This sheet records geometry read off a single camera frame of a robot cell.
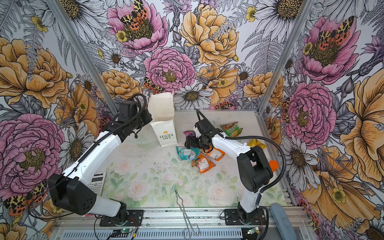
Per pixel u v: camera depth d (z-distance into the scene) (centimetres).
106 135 51
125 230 71
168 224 73
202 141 77
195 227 72
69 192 41
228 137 59
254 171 48
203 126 73
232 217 74
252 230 72
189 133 101
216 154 92
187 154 93
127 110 59
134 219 73
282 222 71
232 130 103
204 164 87
